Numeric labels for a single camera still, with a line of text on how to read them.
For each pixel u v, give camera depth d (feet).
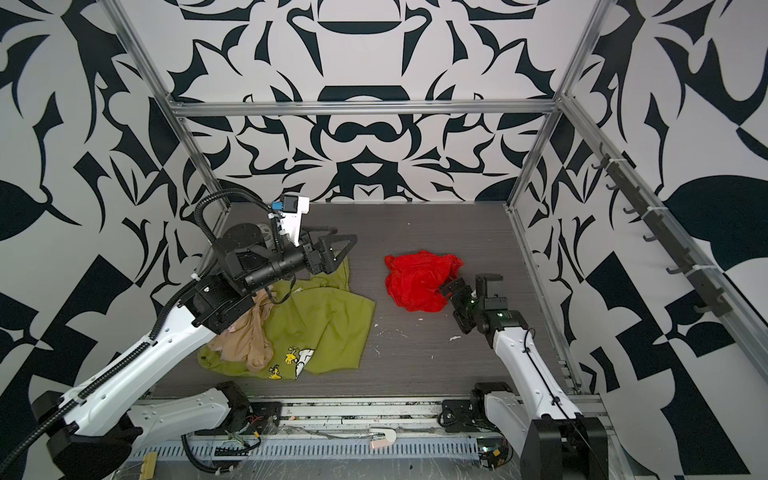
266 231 3.61
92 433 1.26
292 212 1.74
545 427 1.37
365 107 2.99
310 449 2.13
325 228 2.06
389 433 2.31
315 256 1.74
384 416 2.49
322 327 2.79
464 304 2.40
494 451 2.34
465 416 2.44
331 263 1.72
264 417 2.40
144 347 1.36
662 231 1.80
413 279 2.98
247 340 2.53
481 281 2.19
